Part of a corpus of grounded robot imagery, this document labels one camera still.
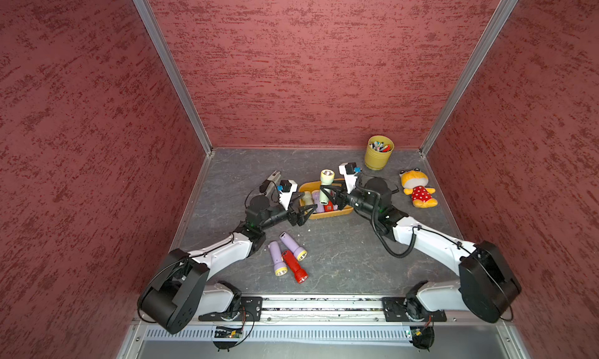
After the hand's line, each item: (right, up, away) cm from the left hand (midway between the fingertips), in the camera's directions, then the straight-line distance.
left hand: (309, 203), depth 79 cm
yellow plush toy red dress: (+47, +6, +21) cm, 52 cm away
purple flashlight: (-10, -23, 0) cm, 25 cm away
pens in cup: (+34, +22, +28) cm, 50 cm away
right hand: (+5, +5, -1) cm, 7 cm away
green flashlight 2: (0, -1, +18) cm, 18 cm away
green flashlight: (+6, +9, -5) cm, 12 cm away
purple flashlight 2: (-4, -19, +4) cm, 20 cm away
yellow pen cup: (+32, +19, +24) cm, 44 cm away
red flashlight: (-3, -25, 0) cm, 25 cm away
